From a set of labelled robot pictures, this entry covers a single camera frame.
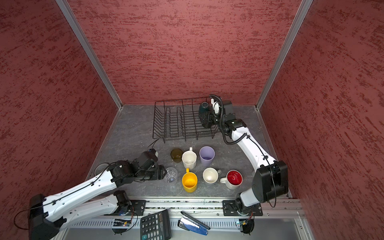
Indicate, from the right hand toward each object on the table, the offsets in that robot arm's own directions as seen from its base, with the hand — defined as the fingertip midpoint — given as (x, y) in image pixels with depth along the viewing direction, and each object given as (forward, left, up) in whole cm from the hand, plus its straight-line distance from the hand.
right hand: (204, 117), depth 82 cm
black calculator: (-48, +25, -22) cm, 58 cm away
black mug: (-8, -1, +7) cm, 11 cm away
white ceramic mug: (-16, +10, -20) cm, 27 cm away
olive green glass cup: (-12, +18, -22) cm, 30 cm away
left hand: (-27, +24, -14) cm, 39 cm away
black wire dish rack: (+16, +16, -19) cm, 29 cm away
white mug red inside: (-28, -15, -22) cm, 39 cm away
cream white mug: (-25, -3, -22) cm, 33 cm away
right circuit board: (-49, -19, -26) cm, 58 cm away
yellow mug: (-27, +10, -24) cm, 38 cm away
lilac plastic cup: (-15, -1, -15) cm, 21 cm away
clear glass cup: (-24, +20, -23) cm, 39 cm away
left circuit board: (-45, +44, -26) cm, 69 cm away
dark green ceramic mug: (+19, -2, -15) cm, 24 cm away
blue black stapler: (-47, +9, -22) cm, 53 cm away
